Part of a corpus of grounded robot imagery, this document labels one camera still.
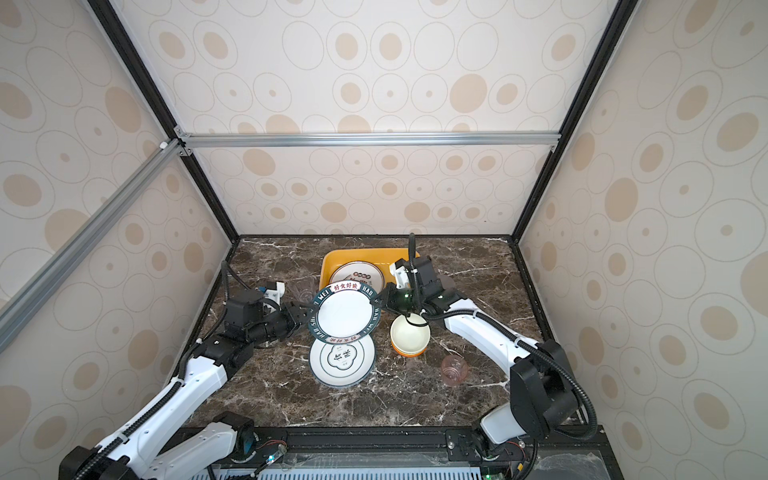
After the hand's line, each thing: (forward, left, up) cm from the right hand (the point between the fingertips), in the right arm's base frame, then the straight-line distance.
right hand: (372, 301), depth 80 cm
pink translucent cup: (-12, -23, -18) cm, 32 cm away
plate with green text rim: (-2, +7, -3) cm, 8 cm away
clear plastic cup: (+16, +25, -17) cm, 34 cm away
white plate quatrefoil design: (-11, +9, -17) cm, 22 cm away
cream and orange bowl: (-5, -10, -14) cm, 18 cm away
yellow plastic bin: (+32, -1, -19) cm, 37 cm away
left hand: (-4, +12, +3) cm, 13 cm away
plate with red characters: (+23, +6, -16) cm, 28 cm away
